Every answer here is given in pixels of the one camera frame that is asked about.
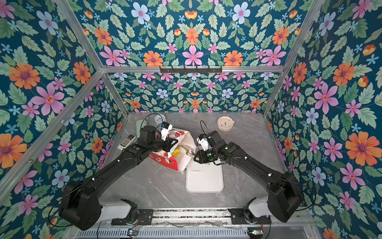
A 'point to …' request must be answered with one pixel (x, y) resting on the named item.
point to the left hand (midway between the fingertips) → (179, 137)
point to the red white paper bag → (176, 158)
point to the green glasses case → (138, 126)
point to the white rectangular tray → (204, 177)
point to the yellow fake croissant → (175, 152)
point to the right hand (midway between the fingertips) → (196, 157)
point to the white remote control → (126, 142)
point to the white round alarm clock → (158, 119)
